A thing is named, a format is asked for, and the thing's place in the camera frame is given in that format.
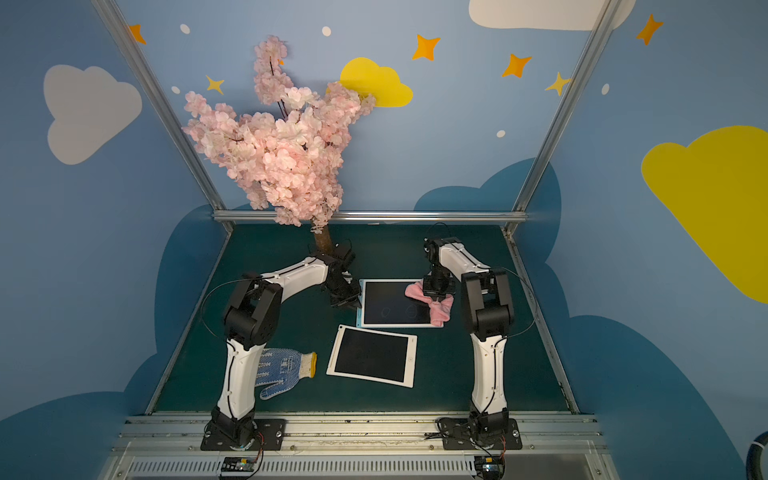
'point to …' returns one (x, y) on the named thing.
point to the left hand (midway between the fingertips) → (362, 301)
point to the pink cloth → (440, 310)
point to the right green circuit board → (490, 467)
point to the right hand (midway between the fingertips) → (438, 297)
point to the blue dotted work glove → (285, 369)
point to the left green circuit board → (238, 464)
